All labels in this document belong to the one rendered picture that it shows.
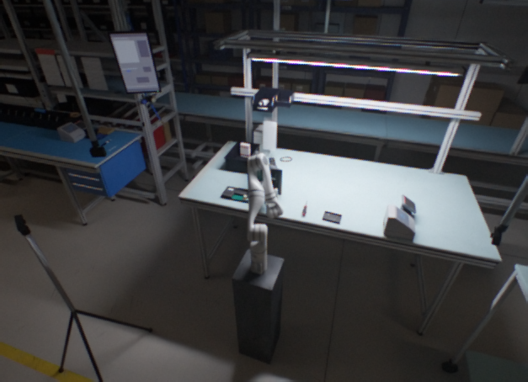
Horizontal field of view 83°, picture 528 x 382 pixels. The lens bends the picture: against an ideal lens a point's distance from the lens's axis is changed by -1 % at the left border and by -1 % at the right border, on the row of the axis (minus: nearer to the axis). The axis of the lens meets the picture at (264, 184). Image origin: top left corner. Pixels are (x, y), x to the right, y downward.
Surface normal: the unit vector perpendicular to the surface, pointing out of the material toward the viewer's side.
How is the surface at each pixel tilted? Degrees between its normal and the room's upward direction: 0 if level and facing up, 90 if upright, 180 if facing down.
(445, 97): 90
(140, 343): 0
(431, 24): 90
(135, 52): 101
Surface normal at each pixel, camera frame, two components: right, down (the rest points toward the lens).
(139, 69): 0.13, 0.71
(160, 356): 0.00, -0.82
